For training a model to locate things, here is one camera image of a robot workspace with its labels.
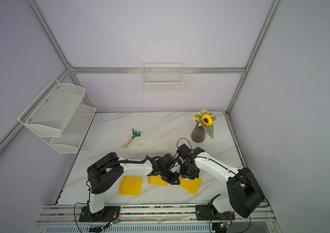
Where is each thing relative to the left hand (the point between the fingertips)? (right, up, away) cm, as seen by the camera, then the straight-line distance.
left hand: (178, 184), depth 83 cm
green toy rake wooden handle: (-31, +28, +23) cm, 47 cm away
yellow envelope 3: (+8, 0, -1) cm, 8 cm away
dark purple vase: (+15, +29, +16) cm, 36 cm away
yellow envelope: (-28, -1, 0) cm, 28 cm away
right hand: (+5, +4, -1) cm, 6 cm away
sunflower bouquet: (+15, +39, 0) cm, 42 cm away
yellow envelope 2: (-13, +2, +3) cm, 13 cm away
